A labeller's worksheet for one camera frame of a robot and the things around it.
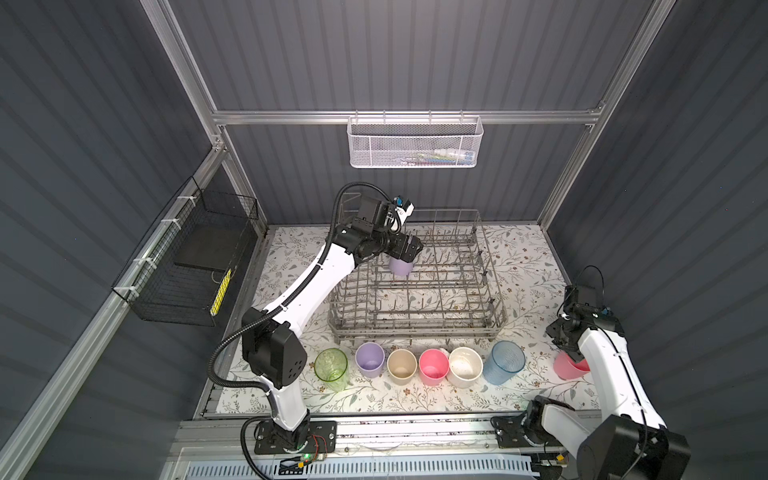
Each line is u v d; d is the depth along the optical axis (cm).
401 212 70
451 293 101
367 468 77
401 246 71
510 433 74
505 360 79
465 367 83
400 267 99
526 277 105
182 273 72
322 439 72
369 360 85
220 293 69
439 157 91
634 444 39
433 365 84
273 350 45
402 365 83
